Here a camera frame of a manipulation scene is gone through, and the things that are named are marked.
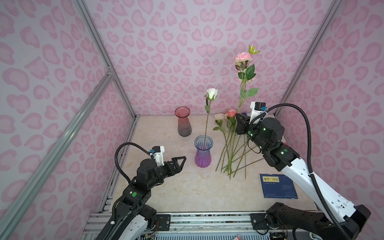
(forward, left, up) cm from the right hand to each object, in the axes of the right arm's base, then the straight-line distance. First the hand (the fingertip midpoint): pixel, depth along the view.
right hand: (236, 112), depth 66 cm
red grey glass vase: (+18, +27, -32) cm, 46 cm away
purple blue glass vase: (-2, +14, -23) cm, 27 cm away
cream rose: (+31, +3, -36) cm, 48 cm away
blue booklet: (-19, -26, -37) cm, 49 cm away
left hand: (-14, +25, -16) cm, 33 cm away
